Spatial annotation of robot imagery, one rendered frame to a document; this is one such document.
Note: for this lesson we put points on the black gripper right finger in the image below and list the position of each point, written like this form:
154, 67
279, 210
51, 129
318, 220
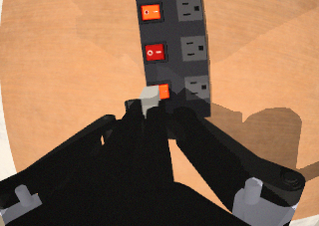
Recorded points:
264, 193

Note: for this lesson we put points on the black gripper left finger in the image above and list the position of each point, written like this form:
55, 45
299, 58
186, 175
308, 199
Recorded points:
76, 203

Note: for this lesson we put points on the black power strip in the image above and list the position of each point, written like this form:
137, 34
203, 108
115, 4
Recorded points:
174, 52

